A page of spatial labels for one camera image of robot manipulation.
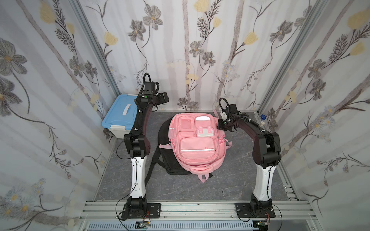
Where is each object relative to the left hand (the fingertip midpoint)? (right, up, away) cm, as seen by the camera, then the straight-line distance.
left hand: (164, 96), depth 96 cm
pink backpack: (+22, -31, -4) cm, 38 cm away
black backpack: (+1, -39, -5) cm, 39 cm away
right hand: (+39, -18, +2) cm, 43 cm away
